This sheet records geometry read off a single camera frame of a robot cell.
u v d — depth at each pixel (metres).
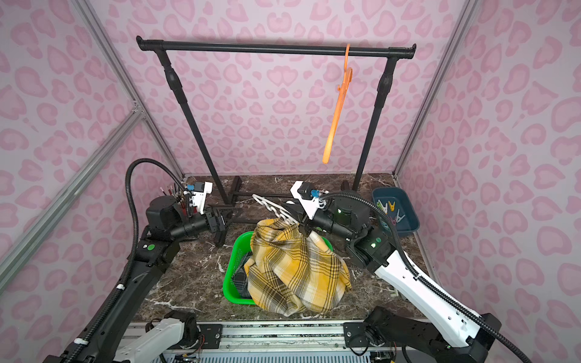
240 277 0.78
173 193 0.95
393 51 0.53
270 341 0.73
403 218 1.01
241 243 0.86
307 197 0.47
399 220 1.00
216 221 0.60
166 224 0.54
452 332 0.38
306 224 0.51
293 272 0.70
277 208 0.64
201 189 0.61
